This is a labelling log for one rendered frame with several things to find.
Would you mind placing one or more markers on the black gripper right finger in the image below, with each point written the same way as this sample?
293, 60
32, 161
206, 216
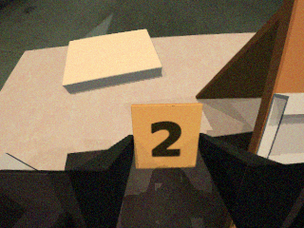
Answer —
257, 192

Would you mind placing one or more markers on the orange tile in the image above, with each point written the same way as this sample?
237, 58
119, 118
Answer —
166, 135

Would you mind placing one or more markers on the beige flat rectangular slab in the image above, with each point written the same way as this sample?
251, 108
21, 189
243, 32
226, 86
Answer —
7, 161

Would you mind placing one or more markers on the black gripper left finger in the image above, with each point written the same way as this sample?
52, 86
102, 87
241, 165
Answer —
92, 193

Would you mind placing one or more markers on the cream flat rectangular block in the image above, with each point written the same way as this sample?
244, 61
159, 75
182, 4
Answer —
109, 60

